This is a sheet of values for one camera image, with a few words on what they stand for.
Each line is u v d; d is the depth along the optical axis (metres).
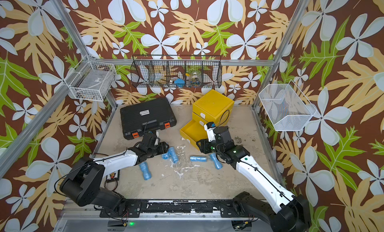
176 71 0.98
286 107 0.83
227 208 0.73
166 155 0.90
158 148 0.80
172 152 0.93
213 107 0.90
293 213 0.37
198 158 0.88
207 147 0.68
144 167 0.86
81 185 0.44
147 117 1.05
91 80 0.86
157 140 0.74
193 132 1.01
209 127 0.69
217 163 0.88
